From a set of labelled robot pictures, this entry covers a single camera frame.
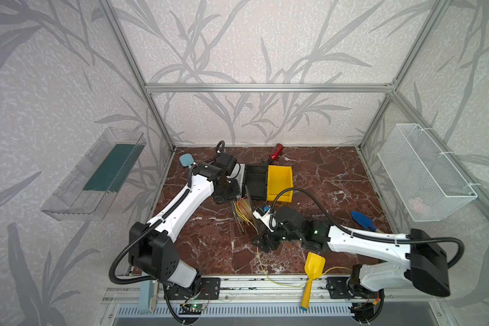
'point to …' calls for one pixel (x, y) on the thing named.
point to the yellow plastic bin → (280, 177)
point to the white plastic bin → (240, 170)
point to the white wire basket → (429, 183)
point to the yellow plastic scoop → (314, 267)
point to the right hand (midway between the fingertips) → (255, 228)
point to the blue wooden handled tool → (363, 221)
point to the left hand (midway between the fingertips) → (240, 191)
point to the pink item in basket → (415, 203)
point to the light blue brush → (186, 159)
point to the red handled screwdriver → (277, 151)
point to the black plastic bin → (255, 178)
